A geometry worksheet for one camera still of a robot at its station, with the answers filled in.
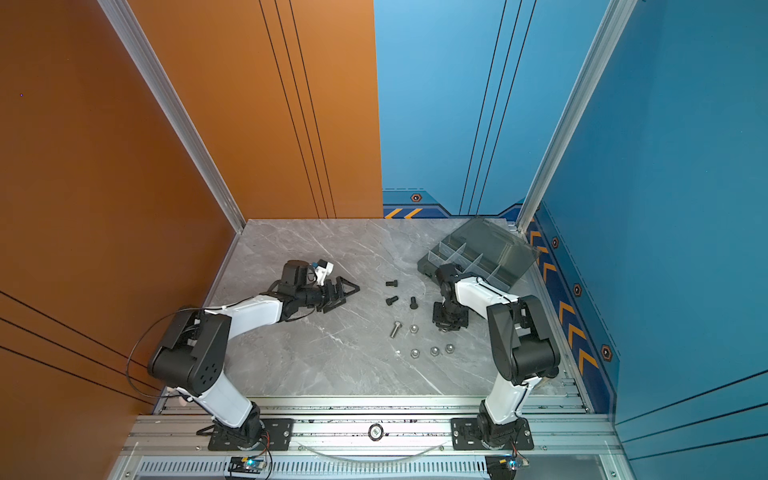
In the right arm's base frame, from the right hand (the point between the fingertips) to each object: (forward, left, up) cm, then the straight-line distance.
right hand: (441, 326), depth 93 cm
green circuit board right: (-35, -11, -1) cm, 37 cm away
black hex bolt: (+16, +15, +1) cm, 22 cm away
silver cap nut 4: (-7, -2, +1) cm, 8 cm away
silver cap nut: (-1, +8, +1) cm, 9 cm away
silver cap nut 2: (-9, +8, 0) cm, 12 cm away
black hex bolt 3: (+7, +8, +1) cm, 11 cm away
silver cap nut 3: (-8, +3, 0) cm, 9 cm away
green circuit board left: (-35, +50, -1) cm, 61 cm away
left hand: (+6, +27, +10) cm, 29 cm away
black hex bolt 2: (+8, +16, +2) cm, 18 cm away
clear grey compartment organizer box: (+31, -22, +1) cm, 38 cm away
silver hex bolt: (-1, +14, +1) cm, 14 cm away
